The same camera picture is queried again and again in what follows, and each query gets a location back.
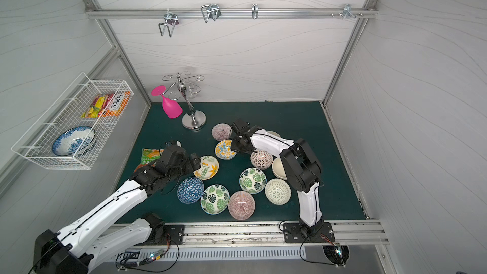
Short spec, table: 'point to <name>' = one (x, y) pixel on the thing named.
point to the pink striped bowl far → (221, 131)
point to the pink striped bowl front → (241, 205)
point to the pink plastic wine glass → (172, 110)
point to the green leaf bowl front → (214, 199)
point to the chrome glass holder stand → (186, 85)
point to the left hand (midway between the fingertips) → (193, 162)
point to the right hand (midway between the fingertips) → (235, 147)
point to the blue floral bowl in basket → (74, 141)
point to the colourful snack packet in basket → (107, 104)
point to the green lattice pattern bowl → (278, 191)
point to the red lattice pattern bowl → (261, 160)
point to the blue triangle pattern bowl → (190, 189)
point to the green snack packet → (148, 156)
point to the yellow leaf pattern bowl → (209, 167)
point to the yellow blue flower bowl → (223, 150)
